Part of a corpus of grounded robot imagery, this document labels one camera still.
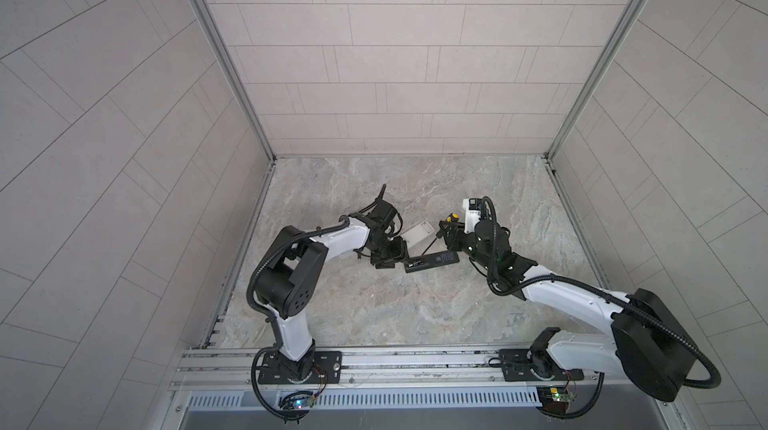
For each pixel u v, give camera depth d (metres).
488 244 0.61
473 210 0.72
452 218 0.79
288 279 0.47
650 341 0.41
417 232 0.94
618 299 0.45
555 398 0.68
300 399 0.65
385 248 0.78
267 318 0.50
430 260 0.88
